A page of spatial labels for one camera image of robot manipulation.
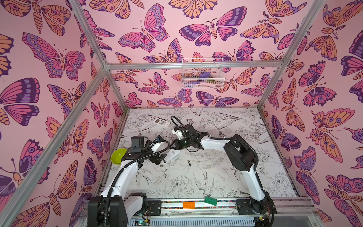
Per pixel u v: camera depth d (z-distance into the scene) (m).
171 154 0.92
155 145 0.74
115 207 0.40
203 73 0.96
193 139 0.78
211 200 0.76
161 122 1.09
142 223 0.72
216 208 0.75
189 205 0.74
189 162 0.90
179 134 0.88
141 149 0.65
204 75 0.96
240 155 0.55
